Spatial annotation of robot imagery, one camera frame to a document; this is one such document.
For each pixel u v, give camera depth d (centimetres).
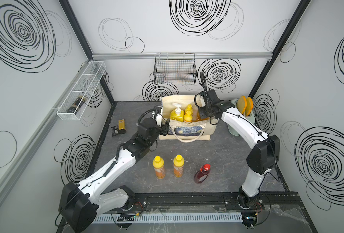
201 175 70
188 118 85
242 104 91
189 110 86
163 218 96
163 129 67
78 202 37
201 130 80
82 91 71
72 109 66
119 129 99
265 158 49
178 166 68
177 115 86
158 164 67
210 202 75
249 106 88
